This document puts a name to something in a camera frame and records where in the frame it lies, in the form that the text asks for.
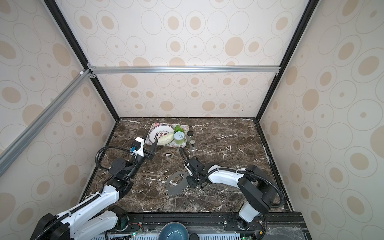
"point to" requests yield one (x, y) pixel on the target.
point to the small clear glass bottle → (192, 145)
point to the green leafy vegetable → (178, 129)
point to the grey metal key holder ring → (177, 182)
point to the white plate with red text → (159, 130)
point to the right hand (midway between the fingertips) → (191, 180)
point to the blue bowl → (173, 230)
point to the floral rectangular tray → (185, 127)
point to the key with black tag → (168, 154)
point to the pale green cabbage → (165, 139)
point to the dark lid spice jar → (190, 133)
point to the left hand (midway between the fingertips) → (154, 136)
